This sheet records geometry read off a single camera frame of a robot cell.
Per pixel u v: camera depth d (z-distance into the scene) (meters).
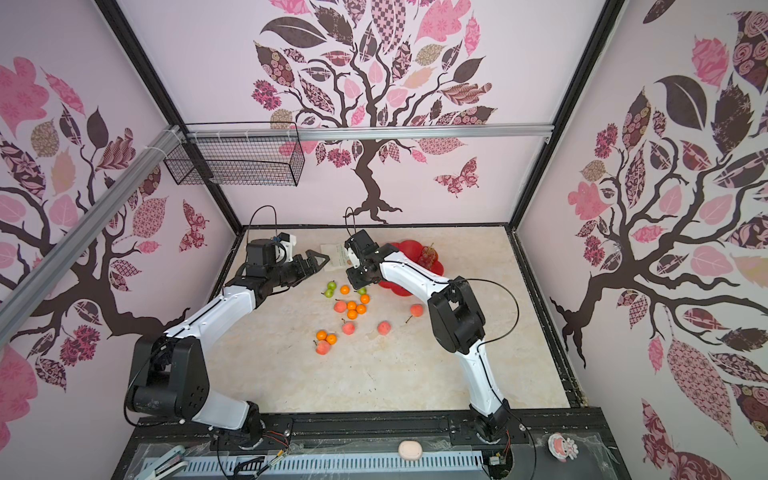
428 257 1.03
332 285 1.01
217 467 0.70
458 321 0.54
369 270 0.69
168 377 0.43
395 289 0.96
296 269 0.77
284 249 0.73
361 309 0.95
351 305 0.95
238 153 0.95
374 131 0.94
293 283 0.79
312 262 0.78
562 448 0.68
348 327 0.90
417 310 0.93
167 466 0.67
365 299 0.97
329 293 1.00
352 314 0.93
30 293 0.51
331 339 0.88
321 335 0.89
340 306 0.95
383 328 0.90
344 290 1.00
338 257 0.89
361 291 0.99
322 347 0.85
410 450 0.70
